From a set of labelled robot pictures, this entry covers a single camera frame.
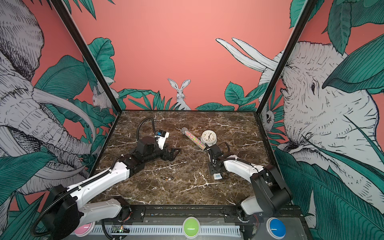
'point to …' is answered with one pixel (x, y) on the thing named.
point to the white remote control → (217, 176)
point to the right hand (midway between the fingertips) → (213, 166)
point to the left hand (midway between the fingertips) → (174, 145)
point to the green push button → (191, 225)
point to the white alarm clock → (209, 137)
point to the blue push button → (276, 228)
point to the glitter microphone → (184, 131)
